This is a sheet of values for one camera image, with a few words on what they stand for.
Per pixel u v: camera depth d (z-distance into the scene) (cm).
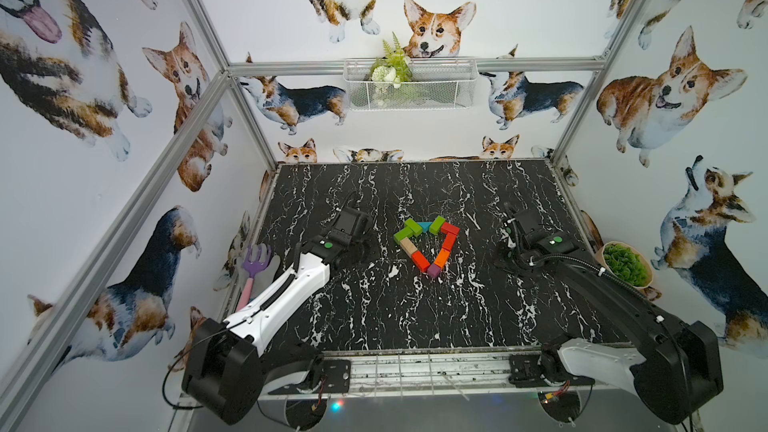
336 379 74
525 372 73
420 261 91
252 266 92
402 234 98
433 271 90
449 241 97
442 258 93
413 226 101
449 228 101
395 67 82
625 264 80
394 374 75
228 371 39
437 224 101
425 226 100
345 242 62
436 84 92
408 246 95
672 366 38
